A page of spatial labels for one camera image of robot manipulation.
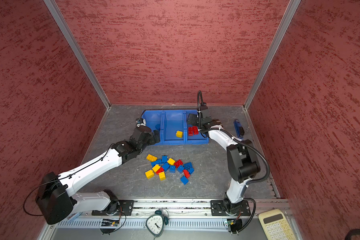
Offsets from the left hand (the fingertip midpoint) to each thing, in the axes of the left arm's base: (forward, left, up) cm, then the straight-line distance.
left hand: (151, 136), depth 82 cm
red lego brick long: (+16, -25, -17) cm, 34 cm away
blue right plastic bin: (+5, -26, -11) cm, 29 cm away
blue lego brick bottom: (-19, -19, -16) cm, 31 cm away
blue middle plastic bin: (+24, -10, -16) cm, 31 cm away
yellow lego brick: (+11, -15, -15) cm, 24 cm away
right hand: (+15, -25, -4) cm, 29 cm away
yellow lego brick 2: (-5, +2, -17) cm, 18 cm away
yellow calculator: (-40, -62, -14) cm, 75 cm away
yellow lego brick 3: (-16, +1, -15) cm, 22 cm away
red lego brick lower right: (-15, -20, -16) cm, 30 cm away
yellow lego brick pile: (-8, -11, -15) cm, 20 cm away
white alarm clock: (-39, -6, -12) cm, 42 cm away
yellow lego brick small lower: (-18, -7, -13) cm, 23 cm away
